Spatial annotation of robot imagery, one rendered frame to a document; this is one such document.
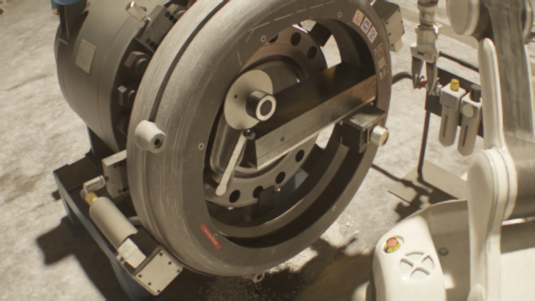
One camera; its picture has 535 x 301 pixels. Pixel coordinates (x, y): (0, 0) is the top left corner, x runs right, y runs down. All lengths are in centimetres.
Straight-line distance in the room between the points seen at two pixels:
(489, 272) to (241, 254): 56
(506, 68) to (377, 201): 102
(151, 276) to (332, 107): 53
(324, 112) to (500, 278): 55
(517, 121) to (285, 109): 52
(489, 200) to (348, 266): 79
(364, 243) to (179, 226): 89
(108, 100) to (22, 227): 98
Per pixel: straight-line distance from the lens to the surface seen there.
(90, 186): 92
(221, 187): 91
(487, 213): 92
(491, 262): 94
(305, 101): 103
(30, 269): 178
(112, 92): 115
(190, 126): 82
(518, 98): 101
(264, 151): 94
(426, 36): 156
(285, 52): 111
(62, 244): 182
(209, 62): 80
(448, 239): 129
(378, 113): 113
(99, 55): 124
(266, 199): 125
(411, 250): 114
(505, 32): 103
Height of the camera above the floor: 116
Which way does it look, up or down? 33 degrees down
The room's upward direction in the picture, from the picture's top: 1 degrees counter-clockwise
